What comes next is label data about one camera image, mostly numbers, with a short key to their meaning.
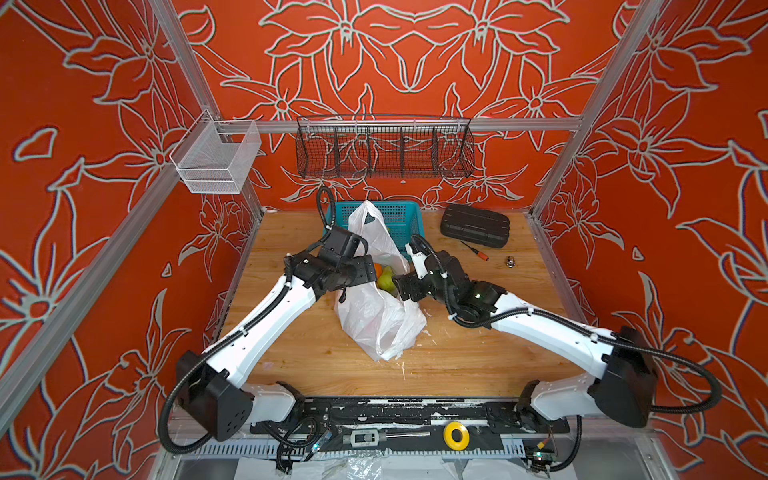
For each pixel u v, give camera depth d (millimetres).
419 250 657
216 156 921
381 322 736
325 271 517
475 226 1068
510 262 1026
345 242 571
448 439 686
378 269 967
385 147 975
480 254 1056
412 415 743
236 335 421
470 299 570
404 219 1139
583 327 454
